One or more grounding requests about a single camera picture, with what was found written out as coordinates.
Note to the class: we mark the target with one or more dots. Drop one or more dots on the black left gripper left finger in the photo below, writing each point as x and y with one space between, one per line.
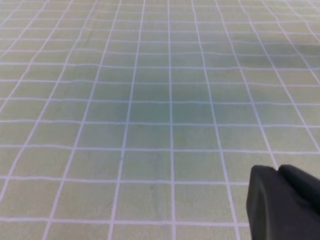
276 211

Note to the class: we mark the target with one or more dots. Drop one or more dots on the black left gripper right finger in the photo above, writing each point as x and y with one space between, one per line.
305 184

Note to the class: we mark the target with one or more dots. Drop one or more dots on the green checkered tablecloth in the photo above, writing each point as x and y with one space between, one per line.
141 119

